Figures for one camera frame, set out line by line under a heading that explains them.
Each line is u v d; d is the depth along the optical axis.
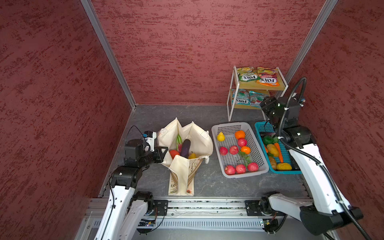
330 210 0.37
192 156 0.82
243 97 1.01
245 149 0.90
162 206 0.74
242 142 0.94
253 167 0.83
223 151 0.90
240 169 0.82
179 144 0.89
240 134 0.96
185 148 0.83
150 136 0.64
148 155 0.60
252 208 0.74
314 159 0.41
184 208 0.76
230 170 0.81
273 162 0.85
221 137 0.97
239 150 0.92
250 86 0.86
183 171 0.71
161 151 0.64
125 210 0.45
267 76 0.87
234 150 0.90
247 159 0.90
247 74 0.90
